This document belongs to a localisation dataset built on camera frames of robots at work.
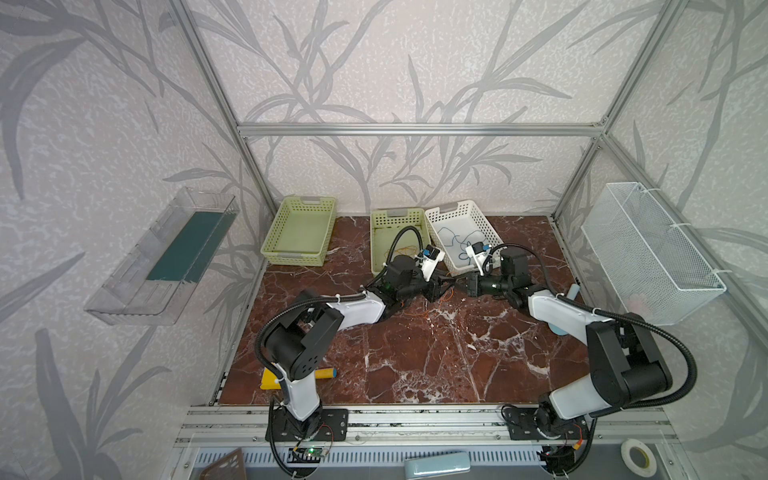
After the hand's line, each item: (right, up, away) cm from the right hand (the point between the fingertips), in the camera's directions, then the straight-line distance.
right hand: (452, 272), depth 87 cm
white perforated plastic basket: (+7, +14, +29) cm, 33 cm away
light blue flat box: (-7, -41, -22) cm, 47 cm away
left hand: (0, 0, -2) cm, 2 cm away
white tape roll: (+41, -42, -17) cm, 61 cm away
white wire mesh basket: (+41, +2, -23) cm, 47 cm away
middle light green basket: (-22, +16, +29) cm, 39 cm away
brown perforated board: (-55, -43, -18) cm, 72 cm away
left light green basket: (-54, +13, +29) cm, 63 cm away
